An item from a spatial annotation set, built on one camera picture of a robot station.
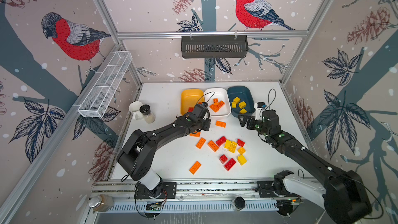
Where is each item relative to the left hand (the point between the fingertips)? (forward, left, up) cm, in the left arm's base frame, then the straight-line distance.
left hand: (208, 122), depth 87 cm
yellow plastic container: (+27, +13, -11) cm, 32 cm away
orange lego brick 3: (-10, -3, -9) cm, 14 cm away
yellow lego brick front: (-18, -18, -9) cm, 27 cm away
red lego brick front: (-21, -11, -10) cm, 26 cm away
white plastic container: (+26, -10, -5) cm, 29 cm away
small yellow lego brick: (-13, -19, -9) cm, 25 cm away
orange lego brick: (+18, -7, -7) cm, 21 cm away
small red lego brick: (-18, -8, -7) cm, 21 cm away
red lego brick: (-9, -19, -8) cm, 22 cm away
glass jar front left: (-37, +46, -1) cm, 59 cm away
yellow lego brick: (+22, -21, -7) cm, 31 cm away
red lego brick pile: (-8, -7, -8) cm, 14 cm away
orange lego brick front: (-22, +7, -9) cm, 25 cm away
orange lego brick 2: (-9, +4, -9) cm, 13 cm away
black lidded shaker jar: (+9, +38, 0) cm, 39 cm away
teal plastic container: (+29, -28, -9) cm, 41 cm away
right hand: (0, -20, +4) cm, 20 cm away
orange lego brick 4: (+4, -9, -10) cm, 14 cm away
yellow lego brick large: (-11, -13, -8) cm, 19 cm away
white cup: (+11, +46, -1) cm, 47 cm away
